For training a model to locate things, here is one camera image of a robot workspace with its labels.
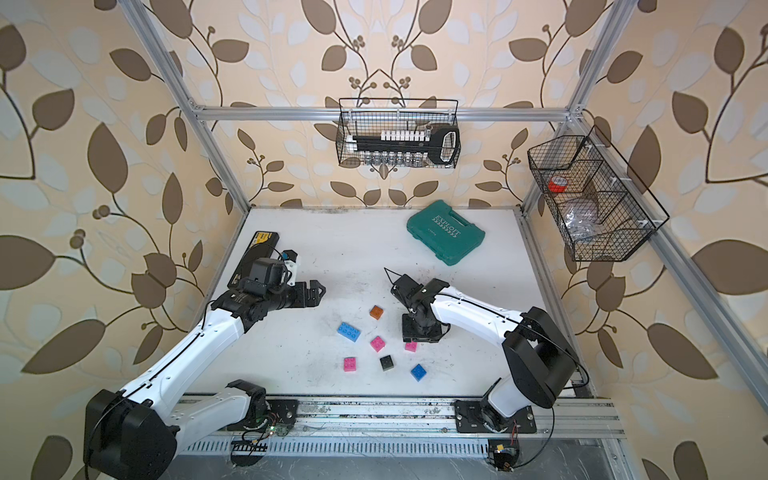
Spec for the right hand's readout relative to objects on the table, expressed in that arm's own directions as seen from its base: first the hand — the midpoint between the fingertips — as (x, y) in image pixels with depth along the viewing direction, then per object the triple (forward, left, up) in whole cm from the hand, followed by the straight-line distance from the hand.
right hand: (413, 339), depth 83 cm
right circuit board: (-26, -20, -7) cm, 34 cm away
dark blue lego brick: (-8, -1, -3) cm, 9 cm away
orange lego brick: (+10, +11, -2) cm, 15 cm away
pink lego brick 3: (-5, +18, -3) cm, 19 cm away
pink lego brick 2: (-1, +1, -3) cm, 3 cm away
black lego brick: (-5, +8, -3) cm, 10 cm away
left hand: (+12, +29, +11) cm, 33 cm away
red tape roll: (+30, -41, +29) cm, 58 cm away
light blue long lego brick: (+3, +19, -2) cm, 19 cm away
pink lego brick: (0, +11, -3) cm, 11 cm away
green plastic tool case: (+40, -12, +1) cm, 42 cm away
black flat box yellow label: (+36, +53, -1) cm, 64 cm away
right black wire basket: (+19, -47, +30) cm, 59 cm away
